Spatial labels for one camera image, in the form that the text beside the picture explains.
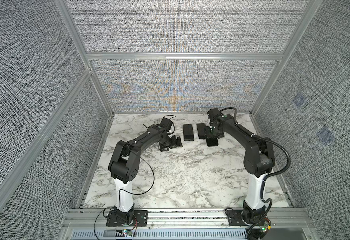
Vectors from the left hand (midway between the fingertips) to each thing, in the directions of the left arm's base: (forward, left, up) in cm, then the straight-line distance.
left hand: (176, 147), depth 93 cm
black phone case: (+14, -10, -6) cm, 18 cm away
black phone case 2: (+1, -22, +4) cm, 22 cm away
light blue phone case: (+15, -19, -3) cm, 24 cm away
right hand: (+8, -23, +2) cm, 24 cm away
